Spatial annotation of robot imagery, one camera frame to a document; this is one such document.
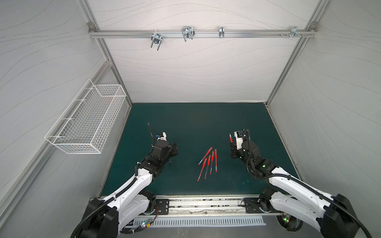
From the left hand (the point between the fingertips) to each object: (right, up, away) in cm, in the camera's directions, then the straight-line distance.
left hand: (174, 144), depth 84 cm
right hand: (+33, +2, -1) cm, 34 cm away
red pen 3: (+20, -12, +4) cm, 24 cm away
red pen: (+32, +4, -2) cm, 32 cm away
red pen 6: (+25, -11, +5) cm, 28 cm away
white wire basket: (-40, +13, -15) cm, 44 cm away
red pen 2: (+17, -14, +4) cm, 22 cm away
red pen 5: (+19, -8, +7) cm, 22 cm away
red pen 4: (+22, -11, +5) cm, 25 cm away
